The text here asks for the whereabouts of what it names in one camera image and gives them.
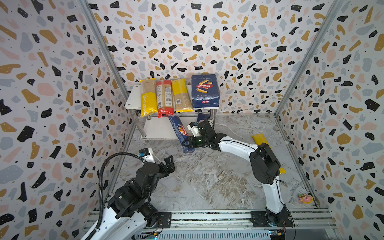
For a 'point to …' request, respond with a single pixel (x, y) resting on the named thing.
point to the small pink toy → (305, 198)
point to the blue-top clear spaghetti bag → (201, 117)
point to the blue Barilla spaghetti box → (181, 134)
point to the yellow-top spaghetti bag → (182, 99)
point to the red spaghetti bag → (165, 101)
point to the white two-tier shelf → (158, 128)
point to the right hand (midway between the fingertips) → (180, 141)
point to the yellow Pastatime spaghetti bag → (149, 104)
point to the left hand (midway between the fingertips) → (166, 158)
